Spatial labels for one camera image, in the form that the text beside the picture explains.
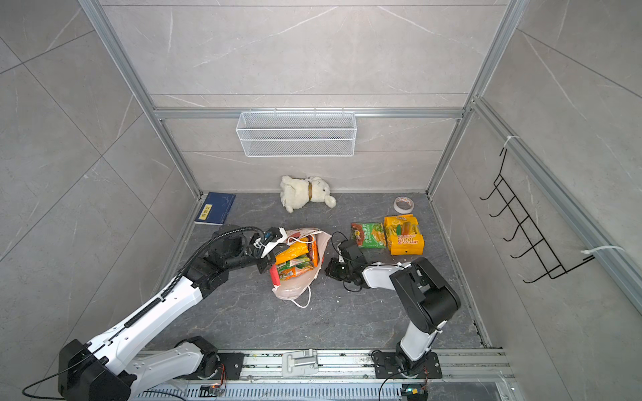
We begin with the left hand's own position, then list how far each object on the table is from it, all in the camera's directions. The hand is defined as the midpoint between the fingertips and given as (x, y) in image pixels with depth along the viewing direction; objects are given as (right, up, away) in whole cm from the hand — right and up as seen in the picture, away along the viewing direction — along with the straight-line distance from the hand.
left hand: (286, 239), depth 74 cm
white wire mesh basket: (0, +40, +25) cm, 47 cm away
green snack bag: (+4, -10, +12) cm, 16 cm away
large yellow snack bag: (+43, -1, +23) cm, 49 cm away
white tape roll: (+49, +12, +43) cm, 66 cm away
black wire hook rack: (+68, -2, -10) cm, 69 cm away
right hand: (+12, -13, +20) cm, 27 cm away
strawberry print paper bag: (+3, -17, +5) cm, 18 cm away
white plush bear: (-2, +17, +35) cm, 38 cm away
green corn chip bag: (+30, -1, +27) cm, 40 cm away
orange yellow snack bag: (+2, -4, +8) cm, 10 cm away
